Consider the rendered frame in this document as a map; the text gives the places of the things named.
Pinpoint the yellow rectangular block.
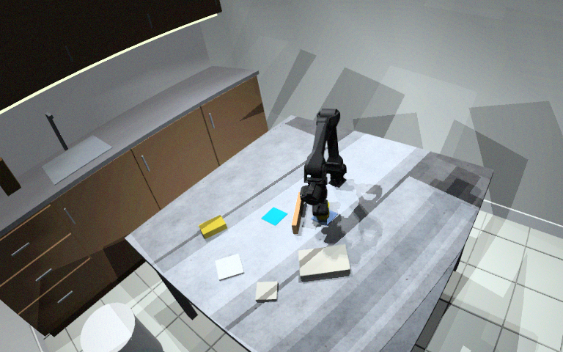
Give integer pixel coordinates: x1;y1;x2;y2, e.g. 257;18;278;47
198;215;227;238

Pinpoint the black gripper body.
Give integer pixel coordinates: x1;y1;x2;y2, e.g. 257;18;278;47
312;177;328;216

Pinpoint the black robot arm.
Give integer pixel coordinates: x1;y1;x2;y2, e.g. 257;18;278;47
300;109;347;205

